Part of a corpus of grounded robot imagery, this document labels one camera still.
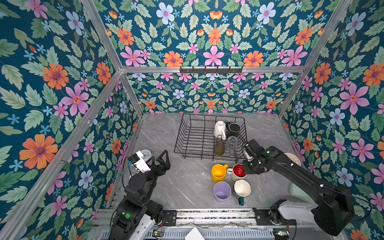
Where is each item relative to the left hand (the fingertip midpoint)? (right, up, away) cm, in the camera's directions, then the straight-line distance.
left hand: (163, 151), depth 64 cm
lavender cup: (+28, -24, +15) cm, 39 cm away
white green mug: (+39, -23, +17) cm, 49 cm away
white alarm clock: (-18, -7, +29) cm, 35 cm away
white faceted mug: (+28, +9, +32) cm, 43 cm away
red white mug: (+37, -14, +18) cm, 43 cm away
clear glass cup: (+35, +1, +26) cm, 44 cm away
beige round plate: (+74, -9, +28) cm, 80 cm away
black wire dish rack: (+12, +1, +39) cm, 41 cm away
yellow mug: (+27, -16, +23) cm, 39 cm away
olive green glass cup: (+27, -2, +25) cm, 37 cm away
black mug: (+37, +9, +31) cm, 49 cm away
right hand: (+40, -13, +16) cm, 45 cm away
